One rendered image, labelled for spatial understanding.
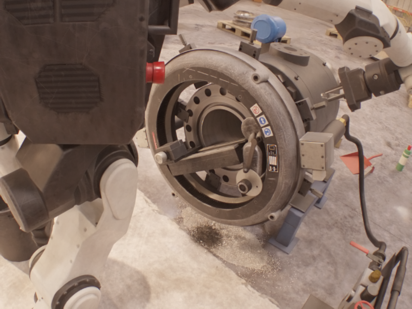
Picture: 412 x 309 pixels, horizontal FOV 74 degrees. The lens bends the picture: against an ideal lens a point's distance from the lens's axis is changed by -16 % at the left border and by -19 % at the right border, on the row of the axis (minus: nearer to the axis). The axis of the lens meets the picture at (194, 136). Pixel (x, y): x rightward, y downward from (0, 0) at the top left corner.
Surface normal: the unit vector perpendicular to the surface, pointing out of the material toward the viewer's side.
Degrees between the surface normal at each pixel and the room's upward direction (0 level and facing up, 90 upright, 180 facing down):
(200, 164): 90
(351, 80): 79
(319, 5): 114
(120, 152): 90
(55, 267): 42
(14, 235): 93
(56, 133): 107
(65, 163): 90
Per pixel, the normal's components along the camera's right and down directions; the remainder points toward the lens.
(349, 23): -0.74, 0.54
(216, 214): -0.64, 0.34
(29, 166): -0.40, -0.32
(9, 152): 0.76, 0.51
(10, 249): 0.15, 0.58
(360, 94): -0.72, 0.09
